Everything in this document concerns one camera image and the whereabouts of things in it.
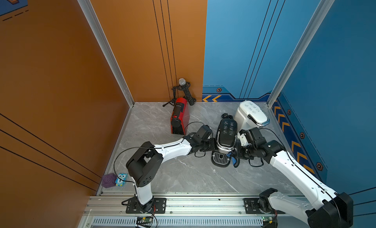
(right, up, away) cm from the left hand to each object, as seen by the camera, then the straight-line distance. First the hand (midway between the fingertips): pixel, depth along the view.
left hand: (218, 143), depth 86 cm
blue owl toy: (-55, -20, -7) cm, 59 cm away
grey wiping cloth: (+6, -6, -12) cm, 14 cm away
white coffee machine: (+18, +17, -2) cm, 24 cm away
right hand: (+6, -3, -7) cm, 10 cm away
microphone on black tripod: (-23, +35, +19) cm, 45 cm away
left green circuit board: (-38, -34, -15) cm, 54 cm away
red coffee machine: (-23, +14, +2) cm, 27 cm away
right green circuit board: (+22, -35, -14) cm, 43 cm away
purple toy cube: (-60, -18, -9) cm, 63 cm away
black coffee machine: (+2, +5, -13) cm, 14 cm away
